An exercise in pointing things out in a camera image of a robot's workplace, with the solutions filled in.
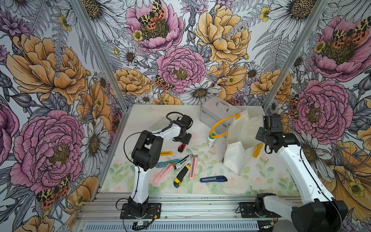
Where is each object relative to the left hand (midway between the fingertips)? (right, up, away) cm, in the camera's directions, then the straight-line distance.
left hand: (182, 142), depth 99 cm
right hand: (+44, +6, -21) cm, 49 cm away
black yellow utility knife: (-2, -20, -16) cm, 25 cm away
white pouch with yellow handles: (+43, +4, +2) cm, 43 cm away
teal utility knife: (-11, -12, -9) cm, 19 cm away
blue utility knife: (+22, -19, -14) cm, 32 cm away
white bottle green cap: (+18, +2, -6) cm, 19 cm away
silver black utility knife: (+1, -11, -8) cm, 14 cm away
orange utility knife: (-11, -7, -1) cm, 13 cm away
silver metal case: (+21, +21, +2) cm, 30 cm away
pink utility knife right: (+7, -13, -10) cm, 18 cm away
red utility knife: (-1, -4, -1) cm, 4 cm away
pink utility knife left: (-9, -14, -12) cm, 20 cm away
